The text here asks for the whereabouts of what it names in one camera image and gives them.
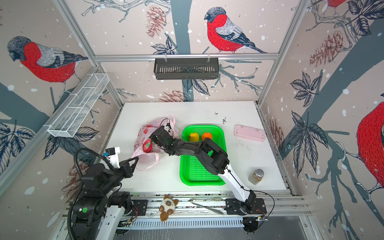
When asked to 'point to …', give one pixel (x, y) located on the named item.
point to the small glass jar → (256, 177)
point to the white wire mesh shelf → (71, 116)
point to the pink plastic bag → (145, 131)
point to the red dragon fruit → (147, 145)
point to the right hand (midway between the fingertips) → (148, 135)
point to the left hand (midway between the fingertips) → (137, 159)
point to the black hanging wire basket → (186, 68)
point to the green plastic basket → (192, 171)
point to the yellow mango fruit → (193, 137)
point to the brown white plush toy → (167, 207)
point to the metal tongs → (218, 199)
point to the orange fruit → (206, 135)
